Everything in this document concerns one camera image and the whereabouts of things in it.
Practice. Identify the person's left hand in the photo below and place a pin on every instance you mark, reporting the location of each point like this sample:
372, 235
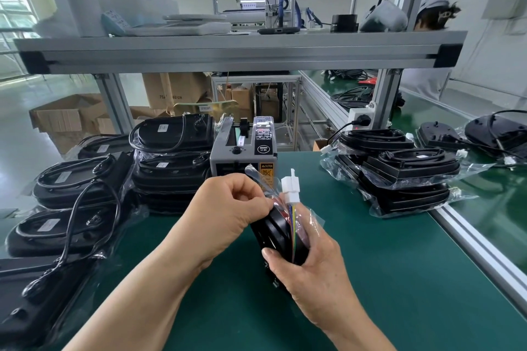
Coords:
214, 219

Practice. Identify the person's right hand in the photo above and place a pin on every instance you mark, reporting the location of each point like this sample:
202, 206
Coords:
325, 285

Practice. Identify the group of bagged black lamps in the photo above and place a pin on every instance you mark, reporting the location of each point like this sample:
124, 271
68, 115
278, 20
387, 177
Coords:
403, 170

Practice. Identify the unbagged black lamps with cables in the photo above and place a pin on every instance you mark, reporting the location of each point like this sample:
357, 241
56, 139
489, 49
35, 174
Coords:
486, 134

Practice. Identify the person's left forearm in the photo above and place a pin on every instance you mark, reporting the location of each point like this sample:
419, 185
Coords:
132, 310

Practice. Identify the grey tape dispenser machine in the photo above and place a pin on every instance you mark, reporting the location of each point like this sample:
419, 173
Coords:
239, 149

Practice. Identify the small brown cardboard box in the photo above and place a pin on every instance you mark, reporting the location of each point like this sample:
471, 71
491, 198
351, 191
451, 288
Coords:
320, 144

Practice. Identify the white power socket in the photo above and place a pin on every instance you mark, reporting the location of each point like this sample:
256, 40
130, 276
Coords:
361, 122

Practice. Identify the grey metal shelf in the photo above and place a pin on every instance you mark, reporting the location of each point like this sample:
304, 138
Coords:
239, 52

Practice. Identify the white flat scale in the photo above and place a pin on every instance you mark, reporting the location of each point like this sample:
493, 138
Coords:
181, 27

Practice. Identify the black phone on shelf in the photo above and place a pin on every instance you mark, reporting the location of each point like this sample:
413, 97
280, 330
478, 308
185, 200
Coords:
278, 30

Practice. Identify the white handset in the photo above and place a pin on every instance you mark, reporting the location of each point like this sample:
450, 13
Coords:
116, 23

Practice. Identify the white box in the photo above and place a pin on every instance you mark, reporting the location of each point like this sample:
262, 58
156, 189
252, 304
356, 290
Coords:
140, 5

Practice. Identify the black cup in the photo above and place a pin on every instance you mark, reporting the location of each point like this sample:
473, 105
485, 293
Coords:
345, 23

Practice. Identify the grey barcode scanner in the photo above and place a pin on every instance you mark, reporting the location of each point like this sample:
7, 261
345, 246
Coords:
384, 17

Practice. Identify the window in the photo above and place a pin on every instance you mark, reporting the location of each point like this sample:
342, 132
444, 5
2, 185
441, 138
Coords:
16, 26

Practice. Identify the aluminium table edge rail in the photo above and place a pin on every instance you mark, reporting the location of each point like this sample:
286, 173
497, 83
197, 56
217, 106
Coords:
486, 260

